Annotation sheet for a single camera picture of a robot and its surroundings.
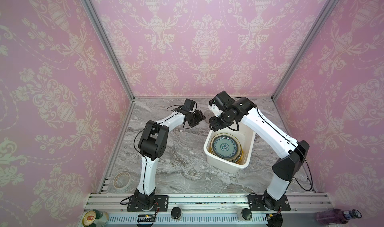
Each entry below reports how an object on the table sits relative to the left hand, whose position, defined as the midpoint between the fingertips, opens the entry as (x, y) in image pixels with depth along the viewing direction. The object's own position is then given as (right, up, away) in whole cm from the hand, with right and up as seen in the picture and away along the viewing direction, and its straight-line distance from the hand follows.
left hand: (204, 119), depth 99 cm
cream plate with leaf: (+15, -20, -16) cm, 30 cm away
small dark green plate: (+12, -15, -11) cm, 22 cm away
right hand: (+4, -2, -21) cm, 22 cm away
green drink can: (-48, -39, -37) cm, 72 cm away
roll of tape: (-47, -32, -17) cm, 59 cm away
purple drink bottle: (+54, -39, -35) cm, 75 cm away
